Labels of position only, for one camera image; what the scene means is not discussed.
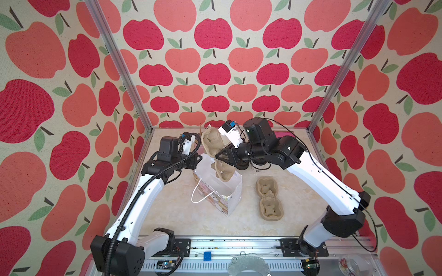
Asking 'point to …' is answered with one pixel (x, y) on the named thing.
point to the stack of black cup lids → (242, 164)
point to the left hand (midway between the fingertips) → (204, 158)
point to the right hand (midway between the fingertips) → (223, 152)
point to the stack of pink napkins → (280, 134)
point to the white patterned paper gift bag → (224, 196)
